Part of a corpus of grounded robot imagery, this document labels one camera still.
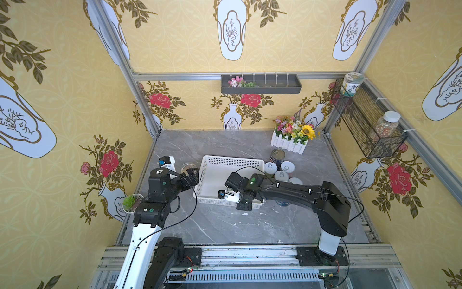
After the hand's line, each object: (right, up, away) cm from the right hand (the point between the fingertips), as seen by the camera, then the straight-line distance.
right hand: (243, 195), depth 86 cm
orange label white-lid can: (+20, +8, +6) cm, 23 cm away
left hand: (-26, +13, -11) cm, 31 cm away
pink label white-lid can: (+25, +13, +11) cm, 30 cm away
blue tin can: (-28, +13, +4) cm, 31 cm away
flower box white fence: (+27, +30, +14) cm, 43 cm away
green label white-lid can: (+15, +11, +9) cm, 21 cm away
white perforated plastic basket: (-15, +9, +16) cm, 24 cm away
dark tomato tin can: (+19, +18, +12) cm, 29 cm away
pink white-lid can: (+27, +6, +4) cm, 28 cm away
